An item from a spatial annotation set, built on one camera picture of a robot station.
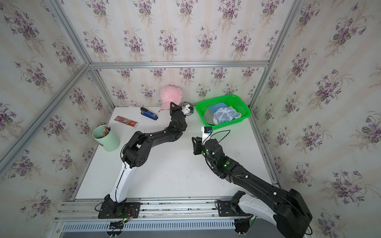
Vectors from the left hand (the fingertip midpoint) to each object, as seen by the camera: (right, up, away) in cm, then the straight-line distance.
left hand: (170, 102), depth 92 cm
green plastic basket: (+45, +4, +23) cm, 51 cm away
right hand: (+16, -21, -15) cm, 30 cm away
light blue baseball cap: (+34, -6, +12) cm, 37 cm away
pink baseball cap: (-1, +6, +5) cm, 8 cm away
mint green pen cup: (-40, -21, -3) cm, 45 cm away
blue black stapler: (-20, -6, +20) cm, 29 cm away
